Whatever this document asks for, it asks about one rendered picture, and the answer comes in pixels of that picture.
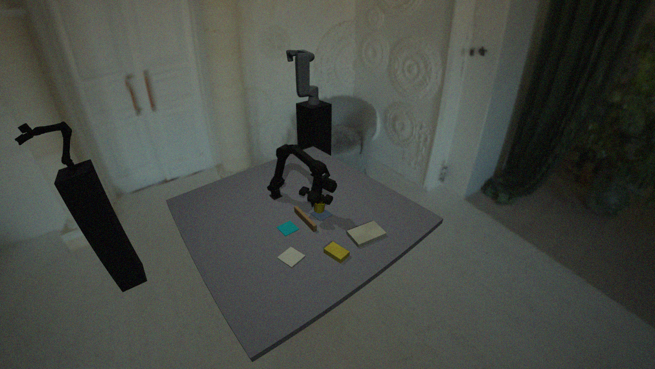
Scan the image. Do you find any yellow rectangular block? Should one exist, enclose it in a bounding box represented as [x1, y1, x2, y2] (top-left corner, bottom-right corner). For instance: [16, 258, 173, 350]
[324, 242, 350, 263]

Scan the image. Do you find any beige rectangular block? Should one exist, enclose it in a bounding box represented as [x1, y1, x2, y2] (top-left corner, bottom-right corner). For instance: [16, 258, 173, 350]
[347, 221, 387, 248]

